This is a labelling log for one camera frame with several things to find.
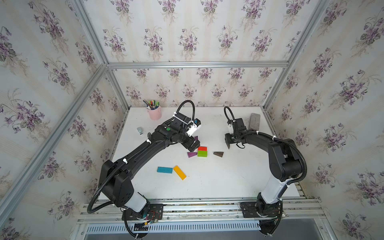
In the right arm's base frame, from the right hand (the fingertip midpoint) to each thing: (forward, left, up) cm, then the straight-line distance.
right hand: (231, 138), depth 98 cm
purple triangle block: (+1, +24, -2) cm, 24 cm away
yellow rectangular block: (-22, +33, -4) cm, 40 cm away
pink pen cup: (+16, +53, +4) cm, 56 cm away
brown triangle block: (-11, +9, -2) cm, 14 cm away
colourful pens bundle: (+21, +56, +9) cm, 60 cm away
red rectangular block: (-7, +19, -2) cm, 21 cm away
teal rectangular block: (-22, +42, -1) cm, 47 cm away
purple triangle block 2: (-12, +26, -2) cm, 29 cm away
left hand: (-11, +25, +15) cm, 31 cm away
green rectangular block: (-11, +20, -2) cm, 23 cm away
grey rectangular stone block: (+15, -20, -1) cm, 25 cm away
